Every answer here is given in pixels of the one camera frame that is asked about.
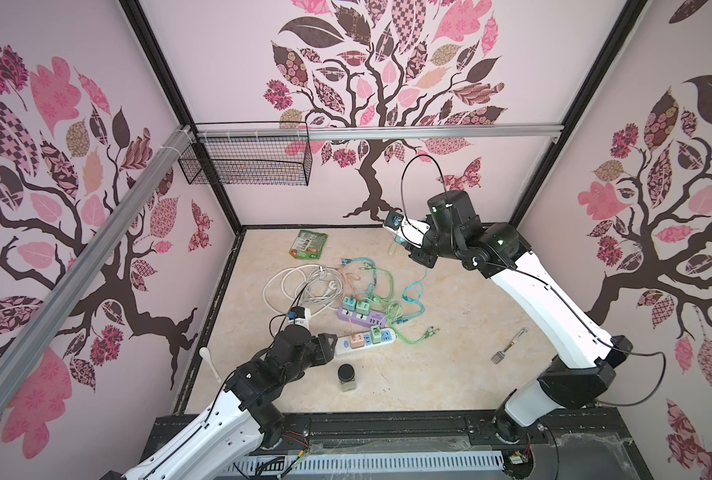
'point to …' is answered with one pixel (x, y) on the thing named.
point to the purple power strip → (373, 319)
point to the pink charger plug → (357, 340)
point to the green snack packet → (308, 245)
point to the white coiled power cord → (308, 286)
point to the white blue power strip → (343, 343)
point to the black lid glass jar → (346, 374)
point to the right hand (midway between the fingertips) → (411, 229)
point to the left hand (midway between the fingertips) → (331, 345)
